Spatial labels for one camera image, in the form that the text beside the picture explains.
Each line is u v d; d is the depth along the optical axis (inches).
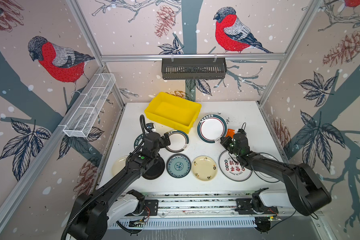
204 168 34.1
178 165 34.5
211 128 38.0
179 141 38.6
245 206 28.8
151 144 24.3
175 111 45.3
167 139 29.5
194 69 41.1
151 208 28.8
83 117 28.6
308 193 16.6
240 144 26.9
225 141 31.3
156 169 34.1
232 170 33.7
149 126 28.1
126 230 26.8
